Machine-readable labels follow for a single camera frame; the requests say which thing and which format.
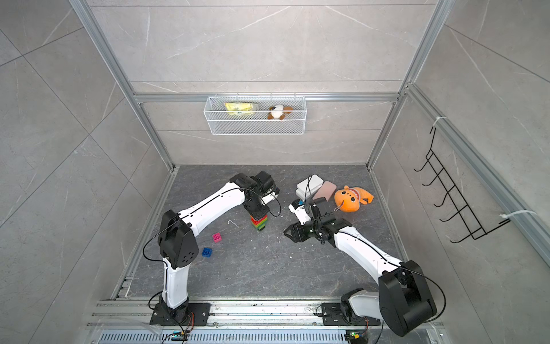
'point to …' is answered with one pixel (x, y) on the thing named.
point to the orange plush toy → (349, 199)
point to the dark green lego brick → (261, 229)
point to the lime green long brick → (260, 226)
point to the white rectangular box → (307, 188)
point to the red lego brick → (256, 222)
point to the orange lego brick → (251, 216)
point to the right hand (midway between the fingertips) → (292, 229)
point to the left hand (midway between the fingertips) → (260, 210)
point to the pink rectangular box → (326, 190)
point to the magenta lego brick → (216, 237)
